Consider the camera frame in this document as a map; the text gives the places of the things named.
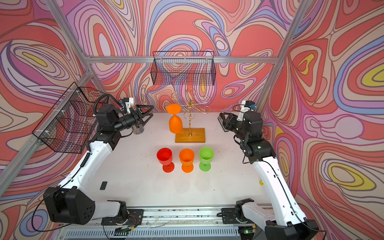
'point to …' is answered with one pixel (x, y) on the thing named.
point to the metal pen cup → (139, 130)
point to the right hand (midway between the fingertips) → (226, 118)
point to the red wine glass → (164, 155)
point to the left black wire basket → (66, 128)
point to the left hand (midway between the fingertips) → (154, 111)
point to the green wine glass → (206, 155)
